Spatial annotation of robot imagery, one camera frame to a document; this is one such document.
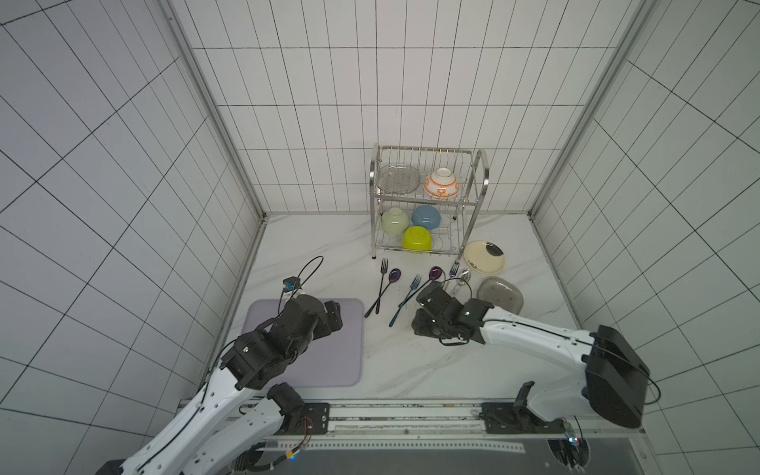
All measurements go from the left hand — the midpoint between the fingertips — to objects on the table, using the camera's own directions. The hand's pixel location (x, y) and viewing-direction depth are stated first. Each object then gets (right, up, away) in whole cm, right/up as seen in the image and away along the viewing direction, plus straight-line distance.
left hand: (319, 318), depth 72 cm
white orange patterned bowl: (+34, +36, +13) cm, 51 cm away
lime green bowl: (+28, +19, +29) cm, 45 cm away
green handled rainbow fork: (+41, +9, +30) cm, 52 cm away
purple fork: (+16, +8, +31) cm, 36 cm away
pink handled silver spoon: (+43, +5, +25) cm, 50 cm away
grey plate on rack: (+21, +39, +20) cm, 49 cm away
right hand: (+23, -6, +9) cm, 25 cm away
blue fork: (+27, +4, +27) cm, 38 cm away
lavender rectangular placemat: (+1, -17, +15) cm, 22 cm away
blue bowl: (+32, +28, +37) cm, 57 cm away
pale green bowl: (+20, +26, +34) cm, 48 cm away
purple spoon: (+19, +6, +28) cm, 35 cm away
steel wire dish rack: (+28, +32, +13) cm, 44 cm away
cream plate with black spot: (+54, +13, +34) cm, 65 cm away
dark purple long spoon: (+34, +8, +28) cm, 45 cm away
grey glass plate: (+55, +2, +24) cm, 60 cm away
